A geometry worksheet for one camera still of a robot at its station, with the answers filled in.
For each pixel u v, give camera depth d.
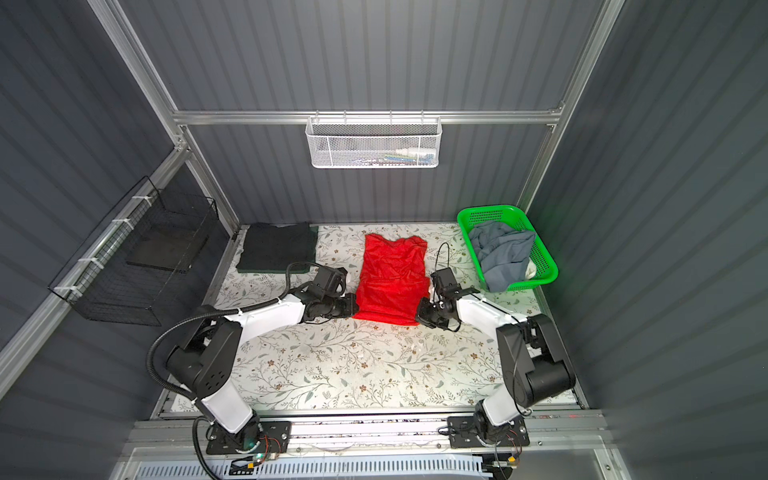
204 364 0.46
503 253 0.94
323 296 0.73
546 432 0.75
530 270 1.00
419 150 0.85
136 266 0.74
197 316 0.47
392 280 1.02
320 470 0.77
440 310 0.69
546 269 0.99
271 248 1.09
